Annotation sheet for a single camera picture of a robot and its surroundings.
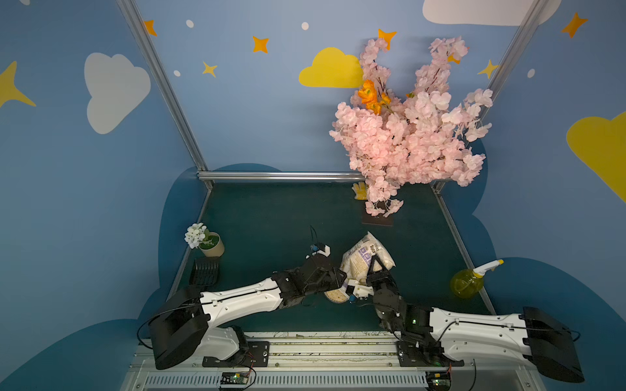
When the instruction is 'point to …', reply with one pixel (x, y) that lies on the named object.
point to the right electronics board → (438, 380)
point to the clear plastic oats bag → (356, 260)
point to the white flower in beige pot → (210, 243)
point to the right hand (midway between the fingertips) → (388, 255)
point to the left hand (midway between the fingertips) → (348, 273)
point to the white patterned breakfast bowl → (338, 296)
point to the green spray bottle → (468, 283)
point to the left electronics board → (234, 378)
